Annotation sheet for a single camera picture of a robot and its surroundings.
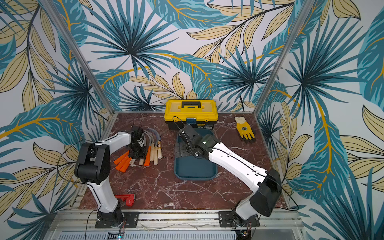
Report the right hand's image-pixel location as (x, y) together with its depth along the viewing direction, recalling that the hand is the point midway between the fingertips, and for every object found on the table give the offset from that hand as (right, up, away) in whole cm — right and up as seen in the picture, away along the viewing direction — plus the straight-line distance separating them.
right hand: (184, 148), depth 77 cm
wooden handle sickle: (-19, 0, +24) cm, 30 cm away
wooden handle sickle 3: (-27, -10, +14) cm, 32 cm away
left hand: (-27, -9, +17) cm, 33 cm away
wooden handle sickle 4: (-33, -11, +14) cm, 37 cm away
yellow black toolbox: (+11, +19, +21) cm, 30 cm away
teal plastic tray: (+5, -14, +15) cm, 21 cm away
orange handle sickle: (-24, -9, +16) cm, 30 cm away
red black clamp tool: (-28, -27, +1) cm, 39 cm away
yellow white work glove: (+42, +10, +32) cm, 53 cm away
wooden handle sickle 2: (-20, -3, +21) cm, 29 cm away
